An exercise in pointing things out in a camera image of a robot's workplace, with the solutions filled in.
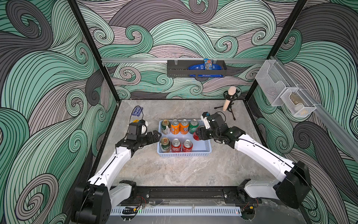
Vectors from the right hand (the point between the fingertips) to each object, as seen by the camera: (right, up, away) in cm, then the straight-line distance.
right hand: (202, 130), depth 81 cm
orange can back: (-17, +1, +11) cm, 20 cm away
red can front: (-9, -10, +1) cm, 13 cm away
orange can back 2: (-10, +1, +11) cm, 15 cm away
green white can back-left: (-23, +1, +10) cm, 25 cm away
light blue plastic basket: (0, -13, +9) cm, 16 cm away
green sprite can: (-4, +1, +11) cm, 11 cm away
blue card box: (-47, +11, +30) cm, 57 cm away
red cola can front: (-16, -9, +1) cm, 19 cm away
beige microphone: (+21, +24, +8) cm, 33 cm away
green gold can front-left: (-22, -8, +1) cm, 24 cm away
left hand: (-28, -3, +2) cm, 29 cm away
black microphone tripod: (+21, +20, +11) cm, 31 cm away
